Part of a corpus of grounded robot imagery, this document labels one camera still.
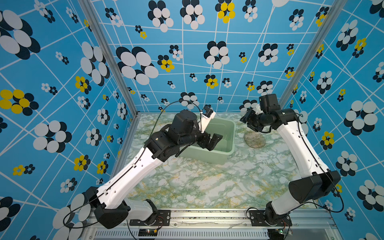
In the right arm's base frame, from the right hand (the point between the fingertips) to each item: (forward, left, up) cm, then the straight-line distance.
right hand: (244, 120), depth 78 cm
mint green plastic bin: (+1, +7, -28) cm, 29 cm away
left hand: (-14, +17, +10) cm, 24 cm away
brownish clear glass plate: (+8, -15, -29) cm, 34 cm away
